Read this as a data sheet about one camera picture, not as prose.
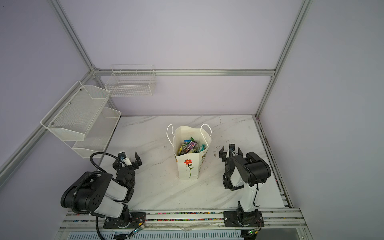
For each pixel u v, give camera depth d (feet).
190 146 2.76
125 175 2.22
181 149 2.80
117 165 2.56
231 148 2.62
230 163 2.26
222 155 2.82
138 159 2.70
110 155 2.32
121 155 2.40
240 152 2.88
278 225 2.40
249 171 1.64
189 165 2.45
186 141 2.97
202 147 2.69
